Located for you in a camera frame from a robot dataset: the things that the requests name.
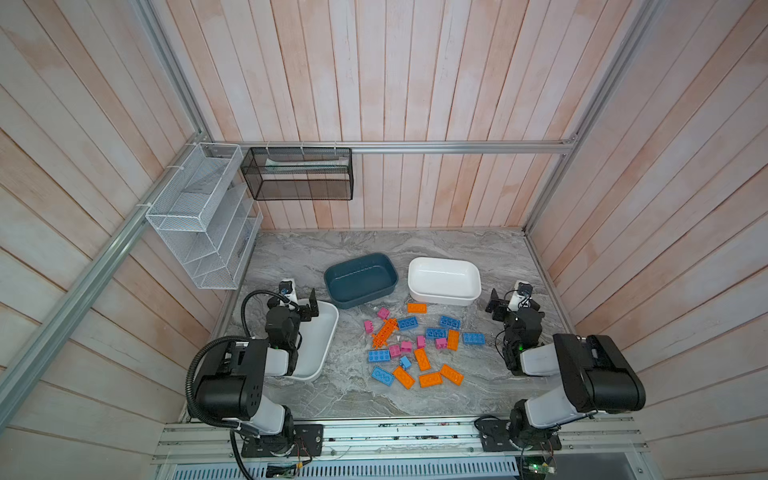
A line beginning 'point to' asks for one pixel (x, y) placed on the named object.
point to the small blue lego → (405, 362)
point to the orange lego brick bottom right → (451, 374)
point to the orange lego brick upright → (453, 339)
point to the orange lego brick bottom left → (403, 377)
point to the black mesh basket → (300, 173)
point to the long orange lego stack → (380, 339)
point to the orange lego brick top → (416, 308)
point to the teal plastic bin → (353, 281)
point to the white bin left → (317, 335)
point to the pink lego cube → (383, 313)
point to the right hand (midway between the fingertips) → (510, 290)
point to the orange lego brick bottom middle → (431, 380)
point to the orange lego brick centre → (421, 357)
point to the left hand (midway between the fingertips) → (300, 293)
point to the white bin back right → (444, 280)
